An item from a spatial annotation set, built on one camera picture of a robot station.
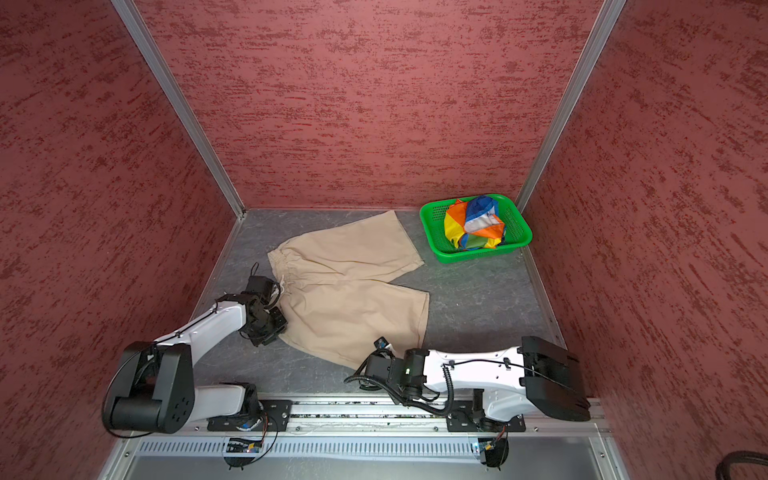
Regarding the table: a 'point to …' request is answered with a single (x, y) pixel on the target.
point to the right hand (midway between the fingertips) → (402, 389)
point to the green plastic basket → (517, 231)
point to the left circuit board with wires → (241, 452)
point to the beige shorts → (337, 288)
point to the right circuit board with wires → (496, 449)
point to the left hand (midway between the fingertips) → (282, 337)
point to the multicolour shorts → (474, 225)
